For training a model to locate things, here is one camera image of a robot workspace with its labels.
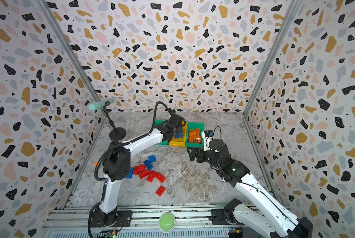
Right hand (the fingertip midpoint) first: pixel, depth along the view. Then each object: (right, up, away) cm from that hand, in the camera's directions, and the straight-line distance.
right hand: (197, 148), depth 73 cm
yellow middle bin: (-10, +1, +24) cm, 26 cm away
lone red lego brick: (-20, -25, +8) cm, 33 cm away
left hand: (-8, +11, +21) cm, 25 cm away
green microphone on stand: (-55, +6, +33) cm, 64 cm away
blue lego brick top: (-27, -10, +21) cm, 36 cm away
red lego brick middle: (-31, -17, +13) cm, 38 cm away
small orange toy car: (-62, -13, +19) cm, 66 cm away
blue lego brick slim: (-10, +6, +3) cm, 12 cm away
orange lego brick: (+3, +7, +34) cm, 35 cm away
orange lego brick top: (-1, +6, +31) cm, 32 cm away
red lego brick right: (-20, -19, +12) cm, 30 cm away
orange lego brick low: (-2, +2, +30) cm, 31 cm away
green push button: (-15, -36, -1) cm, 39 cm away
